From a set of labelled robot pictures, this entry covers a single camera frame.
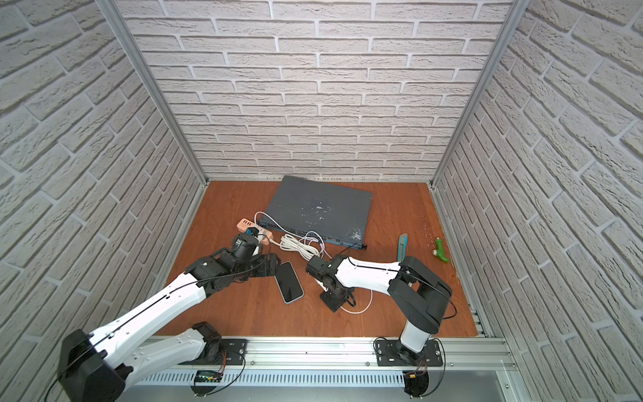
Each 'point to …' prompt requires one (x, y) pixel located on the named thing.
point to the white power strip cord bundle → (311, 244)
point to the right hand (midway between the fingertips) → (334, 305)
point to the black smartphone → (288, 282)
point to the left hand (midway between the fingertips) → (269, 255)
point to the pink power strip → (243, 224)
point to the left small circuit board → (208, 376)
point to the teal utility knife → (403, 243)
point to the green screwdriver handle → (439, 250)
